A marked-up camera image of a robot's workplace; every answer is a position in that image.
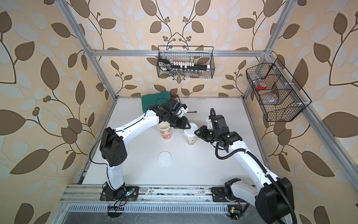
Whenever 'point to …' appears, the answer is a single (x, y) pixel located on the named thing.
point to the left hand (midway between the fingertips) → (187, 125)
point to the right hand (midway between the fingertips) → (195, 133)
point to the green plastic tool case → (149, 100)
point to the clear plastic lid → (164, 157)
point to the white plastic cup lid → (190, 132)
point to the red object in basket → (262, 86)
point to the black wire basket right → (279, 94)
